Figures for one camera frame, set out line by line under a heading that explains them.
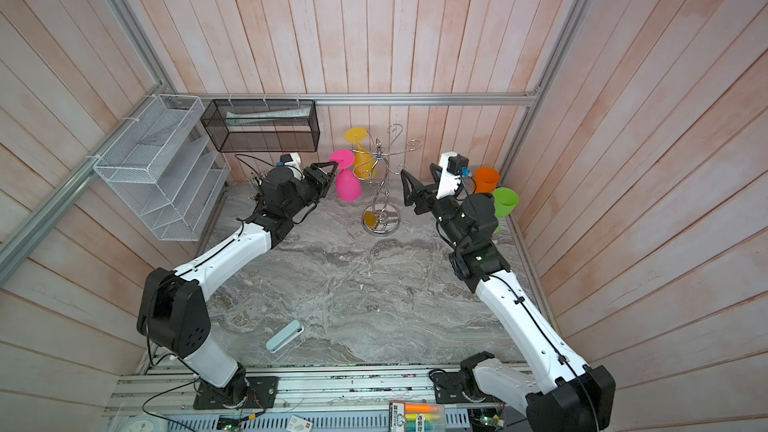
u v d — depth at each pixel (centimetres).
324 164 76
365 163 95
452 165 53
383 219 107
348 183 90
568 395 37
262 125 104
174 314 45
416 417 69
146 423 67
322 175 73
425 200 58
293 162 75
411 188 59
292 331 80
